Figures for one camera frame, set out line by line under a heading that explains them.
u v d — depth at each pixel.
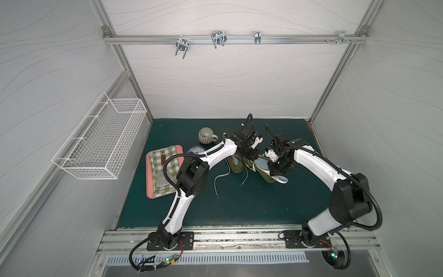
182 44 0.79
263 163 0.91
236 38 0.77
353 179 0.44
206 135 1.11
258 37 0.78
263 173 0.87
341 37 0.77
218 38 0.77
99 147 0.69
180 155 0.51
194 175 0.55
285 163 0.71
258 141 0.86
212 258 0.70
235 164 0.95
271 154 0.81
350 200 0.44
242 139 0.73
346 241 0.71
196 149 1.01
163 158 0.99
